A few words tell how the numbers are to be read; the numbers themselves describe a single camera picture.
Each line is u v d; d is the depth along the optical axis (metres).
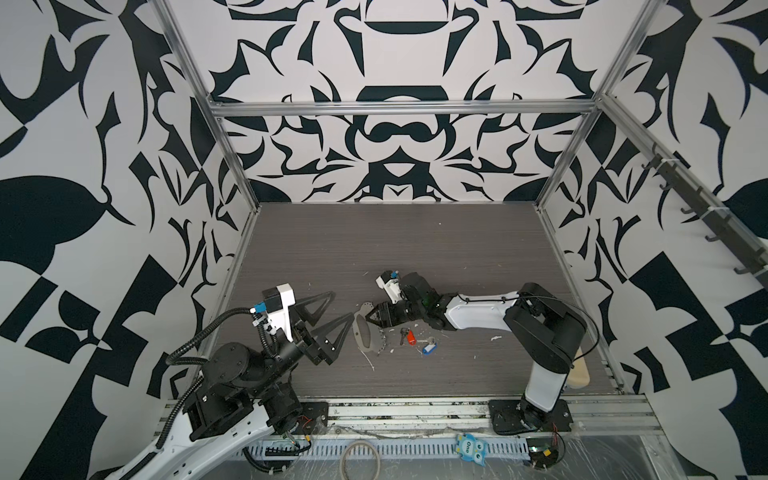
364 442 0.71
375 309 0.81
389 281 0.81
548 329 0.49
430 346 0.86
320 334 0.49
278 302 0.48
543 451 0.71
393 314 0.78
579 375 0.78
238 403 0.47
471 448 0.70
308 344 0.49
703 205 0.59
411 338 0.87
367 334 0.87
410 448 0.71
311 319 0.59
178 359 0.37
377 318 0.84
